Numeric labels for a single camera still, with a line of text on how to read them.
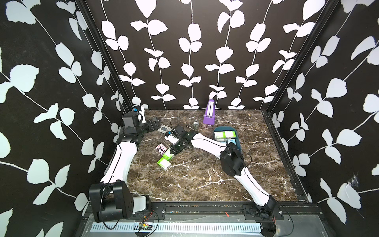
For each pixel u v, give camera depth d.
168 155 0.93
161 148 0.95
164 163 0.89
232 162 0.61
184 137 0.76
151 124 0.73
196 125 1.07
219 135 0.99
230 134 0.99
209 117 1.10
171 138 0.87
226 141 1.01
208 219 0.72
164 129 1.07
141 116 0.68
